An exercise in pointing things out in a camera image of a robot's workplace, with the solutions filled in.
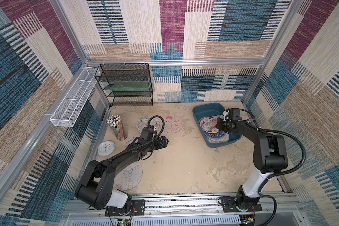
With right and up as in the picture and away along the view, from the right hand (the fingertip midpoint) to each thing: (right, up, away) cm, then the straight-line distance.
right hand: (218, 126), depth 99 cm
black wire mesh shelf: (-65, +30, +2) cm, 71 cm away
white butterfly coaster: (-57, -28, -15) cm, 66 cm away
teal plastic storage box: (-8, +11, +13) cm, 19 cm away
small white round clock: (-75, -14, -5) cm, 76 cm away
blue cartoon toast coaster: (+2, -5, 0) cm, 6 cm away
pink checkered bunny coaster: (-32, 0, +9) cm, 33 cm away
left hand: (-37, -9, -10) cm, 39 cm away
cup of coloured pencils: (-66, +2, -12) cm, 67 cm away
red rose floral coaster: (-5, +2, +6) cm, 8 cm away
